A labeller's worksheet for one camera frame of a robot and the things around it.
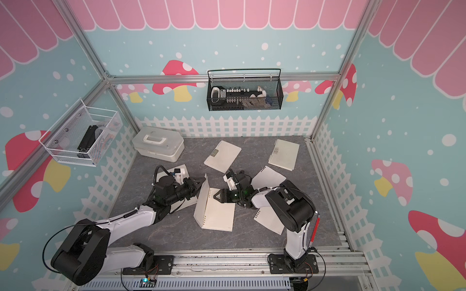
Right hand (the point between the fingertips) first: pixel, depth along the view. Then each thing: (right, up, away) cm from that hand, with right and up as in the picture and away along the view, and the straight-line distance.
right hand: (217, 197), depth 91 cm
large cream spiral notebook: (+1, +20, +21) cm, 29 cm away
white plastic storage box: (-33, +27, +10) cm, 44 cm away
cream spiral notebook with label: (+39, +22, +22) cm, 50 cm away
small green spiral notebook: (-2, -7, -4) cm, 8 cm away
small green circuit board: (-27, -31, -18) cm, 45 cm away
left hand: (-4, +8, -8) cm, 12 cm away
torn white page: (+27, +8, +9) cm, 30 cm away
